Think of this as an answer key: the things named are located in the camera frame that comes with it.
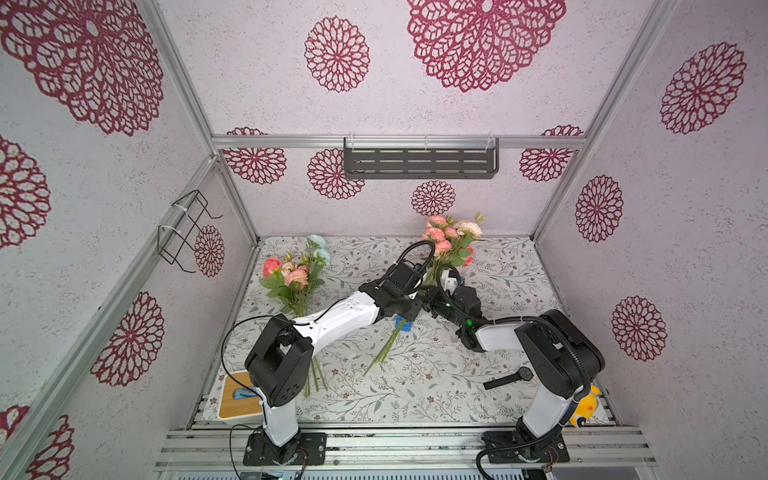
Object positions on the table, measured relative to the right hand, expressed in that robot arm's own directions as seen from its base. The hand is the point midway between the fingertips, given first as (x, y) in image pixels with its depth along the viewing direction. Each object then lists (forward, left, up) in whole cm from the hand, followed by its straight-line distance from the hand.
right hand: (409, 285), depth 88 cm
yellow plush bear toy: (-30, -44, -10) cm, 54 cm away
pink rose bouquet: (+14, -13, +5) cm, 20 cm away
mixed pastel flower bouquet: (+6, +37, -6) cm, 38 cm away
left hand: (-4, -1, -3) cm, 5 cm away
